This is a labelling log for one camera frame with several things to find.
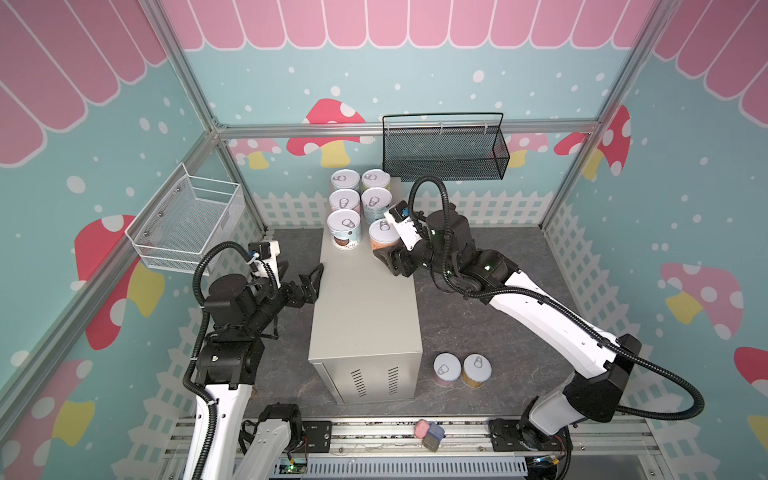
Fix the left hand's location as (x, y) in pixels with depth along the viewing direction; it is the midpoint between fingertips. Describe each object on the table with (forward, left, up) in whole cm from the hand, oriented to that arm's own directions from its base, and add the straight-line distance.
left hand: (306, 271), depth 66 cm
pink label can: (-12, -34, -27) cm, 45 cm away
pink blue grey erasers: (-27, -29, -32) cm, 51 cm away
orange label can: (-12, -43, -28) cm, 52 cm away
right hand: (+6, -18, +4) cm, 19 cm away
